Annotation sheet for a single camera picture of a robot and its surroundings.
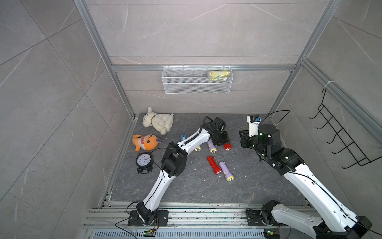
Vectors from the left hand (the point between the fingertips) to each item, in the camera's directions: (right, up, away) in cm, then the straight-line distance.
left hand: (231, 140), depth 92 cm
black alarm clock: (-55, -13, -1) cm, 57 cm away
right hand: (0, +6, -21) cm, 22 cm away
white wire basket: (-22, +41, +9) cm, 47 cm away
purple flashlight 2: (-3, -20, -7) cm, 22 cm away
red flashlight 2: (-10, -17, -4) cm, 20 cm away
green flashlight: (-21, -6, +6) cm, 23 cm away
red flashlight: (-3, -4, -2) cm, 5 cm away
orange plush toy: (-53, -1, +1) cm, 53 cm away
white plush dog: (-46, +11, +9) cm, 48 cm away
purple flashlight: (-11, -6, +3) cm, 13 cm away
